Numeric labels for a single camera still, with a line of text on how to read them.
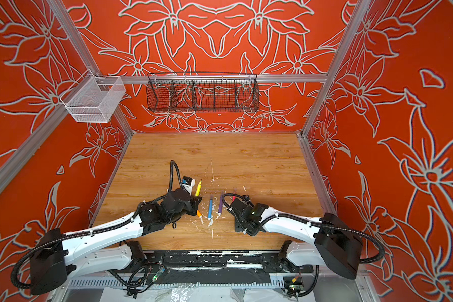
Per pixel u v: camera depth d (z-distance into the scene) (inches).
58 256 15.6
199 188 30.4
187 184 26.9
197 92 39.4
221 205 34.7
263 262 28.7
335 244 16.3
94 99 36.3
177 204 23.1
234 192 36.5
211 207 34.4
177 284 27.4
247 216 24.6
